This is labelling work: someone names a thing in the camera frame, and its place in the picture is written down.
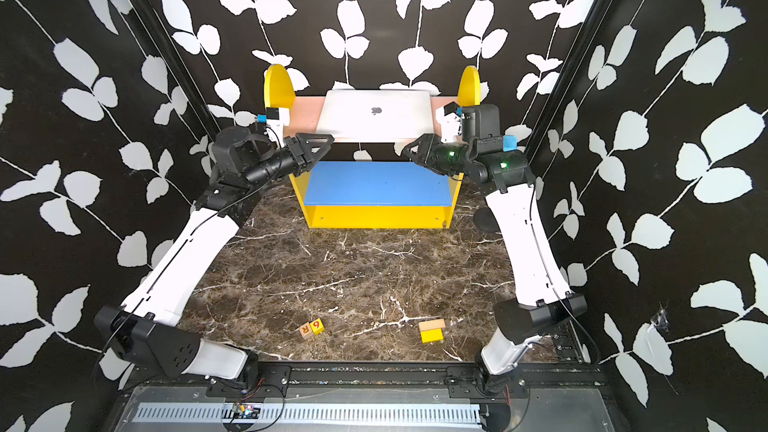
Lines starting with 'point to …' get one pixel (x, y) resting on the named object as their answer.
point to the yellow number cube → (317, 326)
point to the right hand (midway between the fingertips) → (406, 146)
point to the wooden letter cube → (306, 330)
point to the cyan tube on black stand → (484, 218)
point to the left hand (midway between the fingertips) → (332, 138)
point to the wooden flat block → (432, 324)
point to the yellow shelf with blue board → (369, 194)
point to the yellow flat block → (432, 335)
